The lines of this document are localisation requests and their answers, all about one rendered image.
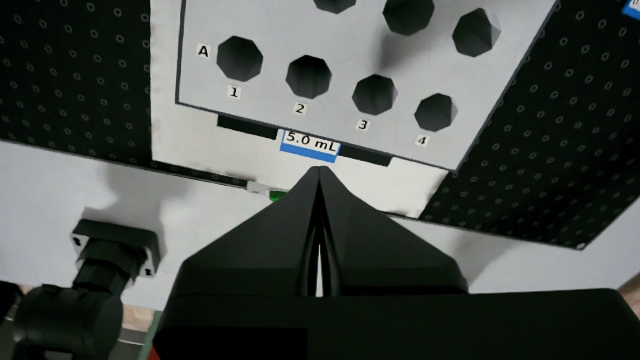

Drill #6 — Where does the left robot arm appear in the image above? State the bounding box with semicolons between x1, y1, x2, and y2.
13;226;160;360

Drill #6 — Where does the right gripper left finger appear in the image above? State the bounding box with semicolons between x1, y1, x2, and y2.
167;166;319;300

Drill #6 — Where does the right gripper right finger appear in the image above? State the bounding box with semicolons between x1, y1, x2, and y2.
319;165;469;296

